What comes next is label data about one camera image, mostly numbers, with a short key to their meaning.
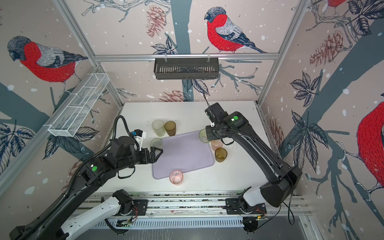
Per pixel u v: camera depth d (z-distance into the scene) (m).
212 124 0.64
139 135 0.61
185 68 1.07
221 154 0.90
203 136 1.05
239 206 0.66
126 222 0.71
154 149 0.61
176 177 0.83
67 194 0.42
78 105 0.78
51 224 0.39
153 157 0.60
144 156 0.59
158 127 1.00
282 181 0.38
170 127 0.99
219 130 0.48
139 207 0.73
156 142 0.96
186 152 0.94
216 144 0.95
